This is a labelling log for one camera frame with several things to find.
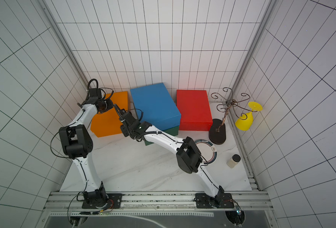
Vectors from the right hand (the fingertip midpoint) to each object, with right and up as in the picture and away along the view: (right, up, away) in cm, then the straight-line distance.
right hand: (128, 120), depth 87 cm
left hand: (-15, +10, +12) cm, 22 cm away
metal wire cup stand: (+61, -8, +13) cm, 63 cm away
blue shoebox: (+18, +9, +1) cm, 20 cm away
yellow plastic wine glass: (+70, 0, -8) cm, 70 cm away
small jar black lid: (+63, -23, -8) cm, 67 cm away
